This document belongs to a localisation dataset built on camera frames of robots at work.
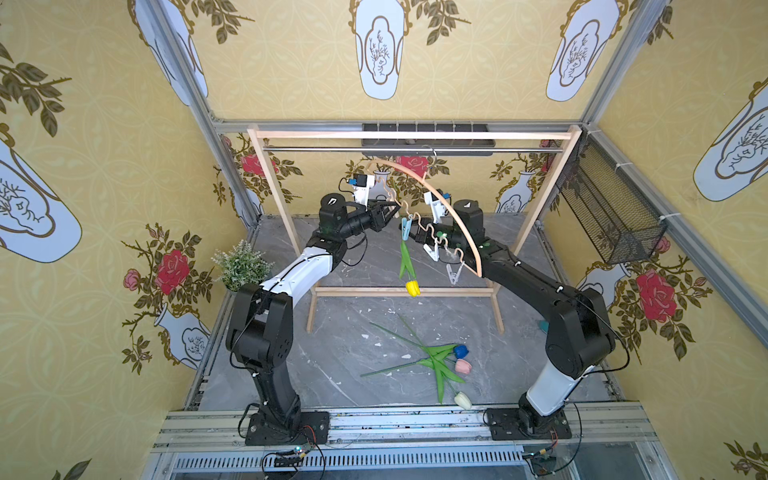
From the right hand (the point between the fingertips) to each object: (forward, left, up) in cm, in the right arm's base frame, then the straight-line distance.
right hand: (396, 232), depth 79 cm
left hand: (+6, -1, +4) cm, 7 cm away
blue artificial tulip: (-22, -19, -26) cm, 38 cm away
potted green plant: (-5, +44, -10) cm, 46 cm away
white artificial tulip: (-34, -18, -25) cm, 46 cm away
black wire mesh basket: (+8, -62, -2) cm, 62 cm away
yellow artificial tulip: (-7, -3, -5) cm, 9 cm away
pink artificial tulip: (-26, -18, -25) cm, 41 cm away
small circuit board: (-49, +24, -29) cm, 61 cm away
